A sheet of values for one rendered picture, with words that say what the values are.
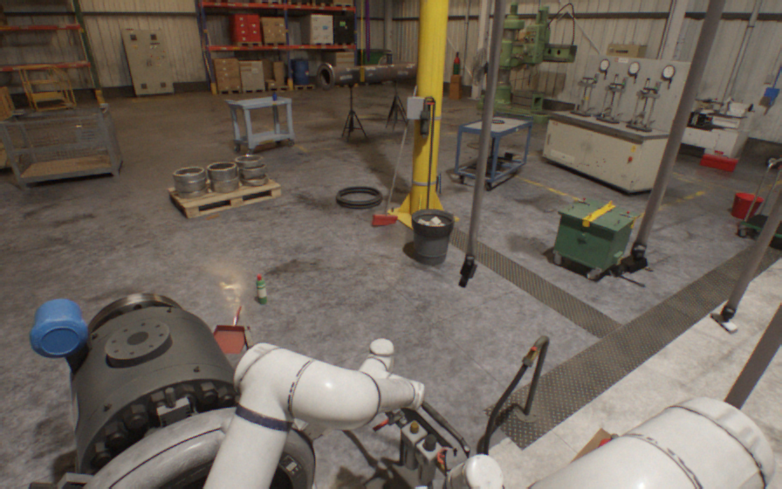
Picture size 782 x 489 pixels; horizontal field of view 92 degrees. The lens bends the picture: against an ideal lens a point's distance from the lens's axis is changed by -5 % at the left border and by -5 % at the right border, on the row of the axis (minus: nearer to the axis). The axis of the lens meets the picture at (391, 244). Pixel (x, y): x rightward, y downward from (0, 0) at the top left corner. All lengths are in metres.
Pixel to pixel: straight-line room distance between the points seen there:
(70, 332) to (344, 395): 1.19
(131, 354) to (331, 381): 0.97
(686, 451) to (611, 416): 2.23
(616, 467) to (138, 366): 1.46
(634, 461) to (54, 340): 1.69
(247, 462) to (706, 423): 0.71
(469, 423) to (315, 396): 1.72
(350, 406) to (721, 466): 0.56
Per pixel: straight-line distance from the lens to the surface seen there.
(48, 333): 1.76
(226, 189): 5.31
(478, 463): 1.03
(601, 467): 0.50
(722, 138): 9.68
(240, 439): 0.87
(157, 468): 1.23
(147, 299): 2.13
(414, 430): 1.77
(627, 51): 11.57
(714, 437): 0.57
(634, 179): 6.35
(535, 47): 11.52
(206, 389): 1.55
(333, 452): 2.30
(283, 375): 0.83
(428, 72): 4.20
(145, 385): 1.55
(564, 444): 2.51
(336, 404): 0.80
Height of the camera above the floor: 1.89
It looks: 28 degrees down
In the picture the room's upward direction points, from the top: 1 degrees clockwise
